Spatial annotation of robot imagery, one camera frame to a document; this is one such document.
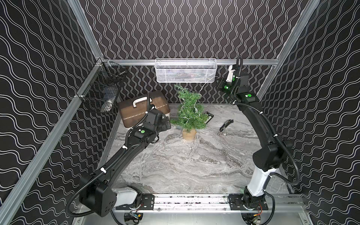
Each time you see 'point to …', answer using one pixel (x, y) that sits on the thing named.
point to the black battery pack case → (210, 118)
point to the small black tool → (226, 124)
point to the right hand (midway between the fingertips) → (215, 78)
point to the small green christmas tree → (189, 129)
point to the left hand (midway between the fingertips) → (161, 118)
